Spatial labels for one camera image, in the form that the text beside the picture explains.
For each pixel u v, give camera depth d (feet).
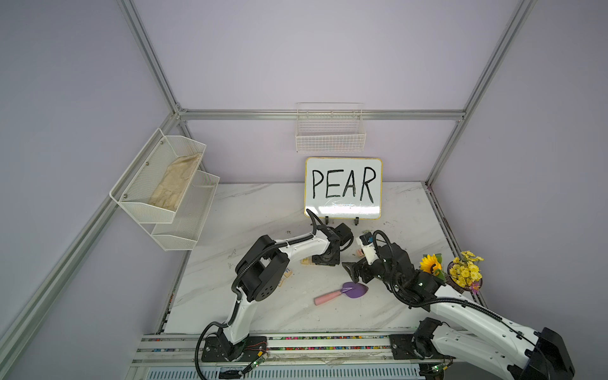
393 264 1.85
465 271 2.15
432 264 2.17
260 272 1.68
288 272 2.96
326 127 3.12
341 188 3.41
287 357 2.40
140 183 2.29
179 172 2.72
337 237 2.27
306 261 3.03
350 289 2.75
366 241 2.21
